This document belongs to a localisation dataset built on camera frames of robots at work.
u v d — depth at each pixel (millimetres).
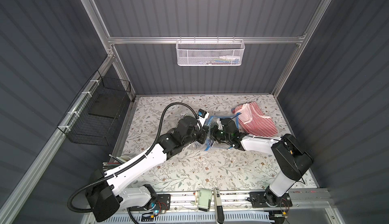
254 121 992
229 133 709
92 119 728
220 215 656
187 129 542
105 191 400
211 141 912
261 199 737
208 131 739
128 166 433
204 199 719
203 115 621
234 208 727
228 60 914
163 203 722
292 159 482
